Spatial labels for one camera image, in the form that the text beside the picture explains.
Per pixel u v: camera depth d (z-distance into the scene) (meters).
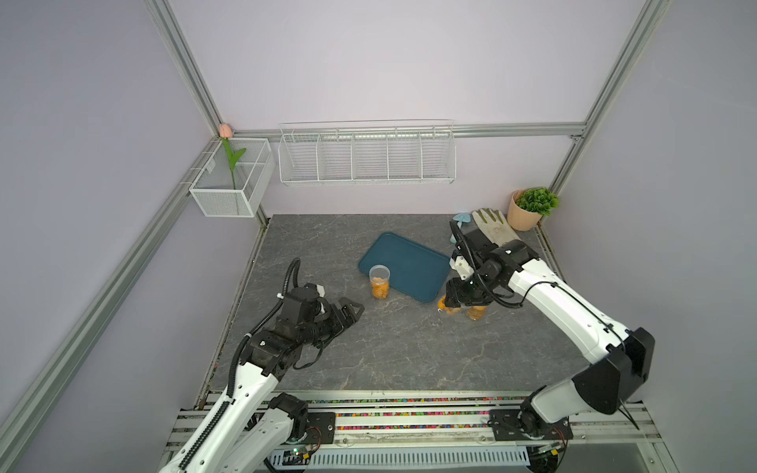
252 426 0.59
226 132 0.89
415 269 0.91
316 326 0.62
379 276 0.93
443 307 0.80
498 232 1.16
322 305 0.56
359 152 1.00
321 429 0.74
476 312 0.92
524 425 0.65
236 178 0.90
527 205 1.08
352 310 0.67
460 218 1.20
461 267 0.72
